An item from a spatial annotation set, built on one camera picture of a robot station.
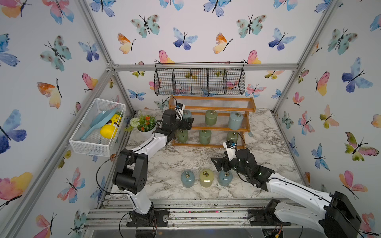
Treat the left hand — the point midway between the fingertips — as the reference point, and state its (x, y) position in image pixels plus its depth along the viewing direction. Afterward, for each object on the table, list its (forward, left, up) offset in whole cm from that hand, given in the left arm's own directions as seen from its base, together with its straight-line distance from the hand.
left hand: (187, 115), depth 90 cm
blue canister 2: (-33, -20, -14) cm, 41 cm away
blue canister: (-33, 0, -13) cm, 36 cm away
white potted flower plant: (-1, +27, -7) cm, 28 cm away
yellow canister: (-34, -10, -13) cm, 37 cm away
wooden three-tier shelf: (-1, -18, -4) cm, 18 cm away
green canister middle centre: (-2, -14, 0) cm, 14 cm away
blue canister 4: (-6, -27, +1) cm, 28 cm away
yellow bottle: (-19, +36, +11) cm, 42 cm away
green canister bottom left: (-6, +4, -13) cm, 15 cm away
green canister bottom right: (-7, -28, -13) cm, 32 cm away
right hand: (-24, -17, -5) cm, 30 cm away
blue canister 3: (-2, 0, +3) cm, 3 cm away
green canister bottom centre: (-7, -11, -13) cm, 18 cm away
